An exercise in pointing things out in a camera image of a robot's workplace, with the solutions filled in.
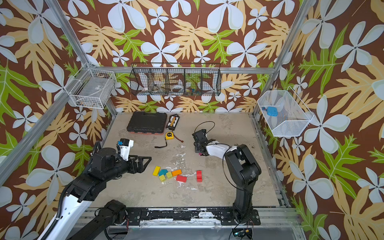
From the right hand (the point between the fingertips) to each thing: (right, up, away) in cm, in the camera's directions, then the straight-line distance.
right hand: (200, 146), depth 99 cm
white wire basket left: (-65, +36, -13) cm, 75 cm away
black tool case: (-39, +16, +10) cm, 43 cm away
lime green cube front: (-23, -17, -15) cm, 32 cm away
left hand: (-28, -1, -30) cm, 41 cm away
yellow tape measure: (-22, +7, +5) cm, 23 cm away
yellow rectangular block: (-28, -14, -9) cm, 32 cm away
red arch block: (-1, -17, -11) cm, 20 cm away
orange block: (-15, -15, -11) cm, 24 cm away
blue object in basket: (+41, +22, -13) cm, 48 cm away
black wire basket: (-32, +45, -1) cm, 55 cm away
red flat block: (-12, -17, -13) cm, 25 cm away
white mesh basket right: (+48, +20, -15) cm, 54 cm away
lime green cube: (-19, -15, -13) cm, 28 cm away
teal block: (-23, -14, -11) cm, 29 cm away
